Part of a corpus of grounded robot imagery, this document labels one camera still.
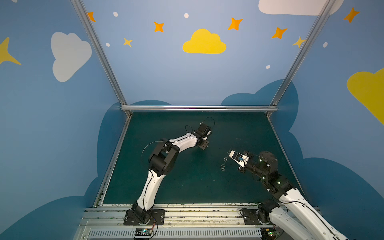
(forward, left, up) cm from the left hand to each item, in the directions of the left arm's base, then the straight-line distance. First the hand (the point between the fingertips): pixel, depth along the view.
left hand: (204, 141), depth 103 cm
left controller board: (-52, +31, -1) cm, 61 cm away
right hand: (-19, -13, +20) cm, 31 cm away
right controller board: (-52, -30, -2) cm, 60 cm away
